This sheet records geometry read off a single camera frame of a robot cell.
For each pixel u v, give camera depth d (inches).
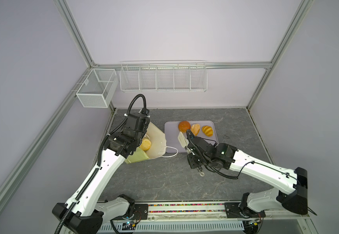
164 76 38.3
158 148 32.0
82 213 14.4
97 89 38.9
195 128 40.2
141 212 29.0
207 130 40.2
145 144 34.3
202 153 20.7
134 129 19.6
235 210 29.2
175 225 27.9
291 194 16.0
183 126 41.2
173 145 30.1
